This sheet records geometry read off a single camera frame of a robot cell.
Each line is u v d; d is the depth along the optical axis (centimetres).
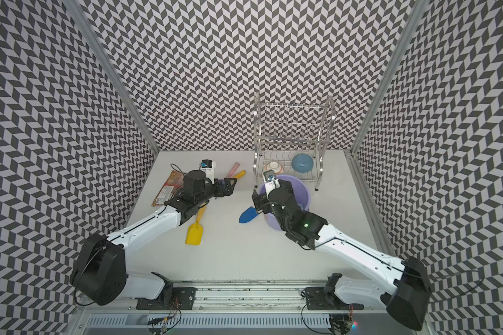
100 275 41
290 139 84
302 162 103
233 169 106
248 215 94
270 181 59
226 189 76
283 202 51
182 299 73
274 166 99
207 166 74
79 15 72
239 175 106
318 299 72
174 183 102
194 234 86
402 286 39
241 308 72
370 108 97
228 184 76
